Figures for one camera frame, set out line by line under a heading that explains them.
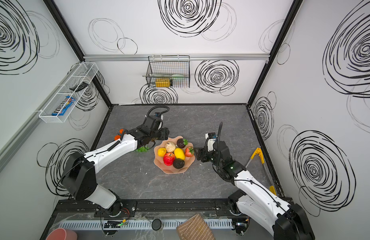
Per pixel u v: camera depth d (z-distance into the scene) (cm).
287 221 39
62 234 59
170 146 87
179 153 87
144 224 64
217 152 59
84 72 91
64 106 67
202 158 71
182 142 89
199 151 71
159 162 87
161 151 87
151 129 66
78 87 76
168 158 84
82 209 75
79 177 43
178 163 82
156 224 62
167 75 89
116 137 99
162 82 88
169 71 99
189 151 85
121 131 101
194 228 68
